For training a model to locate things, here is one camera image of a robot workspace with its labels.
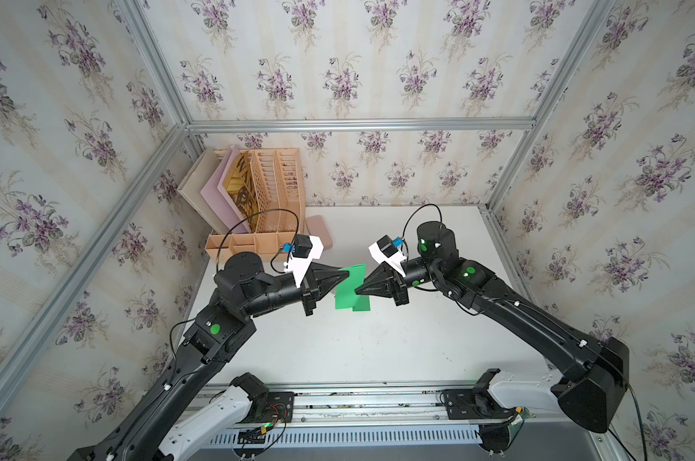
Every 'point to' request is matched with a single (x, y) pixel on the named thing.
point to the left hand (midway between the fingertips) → (348, 278)
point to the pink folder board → (218, 195)
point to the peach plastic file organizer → (278, 196)
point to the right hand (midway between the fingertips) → (362, 290)
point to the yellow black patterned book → (241, 184)
